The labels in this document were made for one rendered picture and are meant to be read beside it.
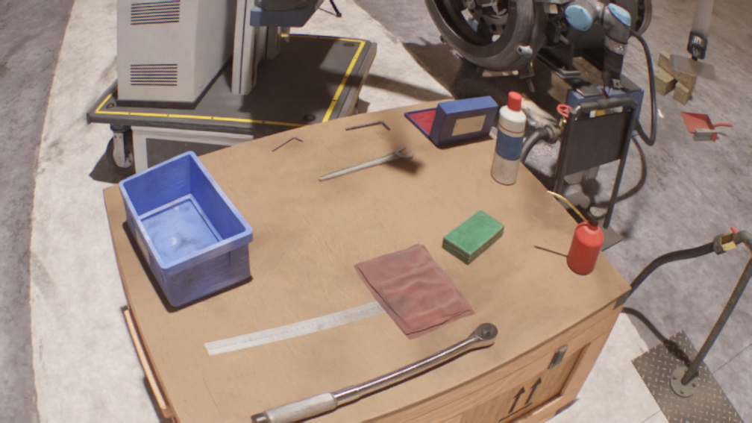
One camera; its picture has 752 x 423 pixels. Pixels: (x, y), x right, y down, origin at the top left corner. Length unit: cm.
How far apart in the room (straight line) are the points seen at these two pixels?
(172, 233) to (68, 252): 85
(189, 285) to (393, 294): 37
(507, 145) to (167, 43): 107
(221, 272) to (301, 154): 46
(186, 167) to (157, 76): 73
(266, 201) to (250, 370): 45
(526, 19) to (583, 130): 54
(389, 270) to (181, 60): 103
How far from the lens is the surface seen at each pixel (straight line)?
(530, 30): 237
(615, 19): 208
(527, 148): 189
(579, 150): 203
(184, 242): 141
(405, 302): 129
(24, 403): 183
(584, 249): 141
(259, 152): 164
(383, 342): 124
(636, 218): 255
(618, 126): 215
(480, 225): 145
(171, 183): 147
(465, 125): 169
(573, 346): 144
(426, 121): 177
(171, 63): 210
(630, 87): 300
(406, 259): 137
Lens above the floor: 140
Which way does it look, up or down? 40 degrees down
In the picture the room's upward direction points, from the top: 5 degrees clockwise
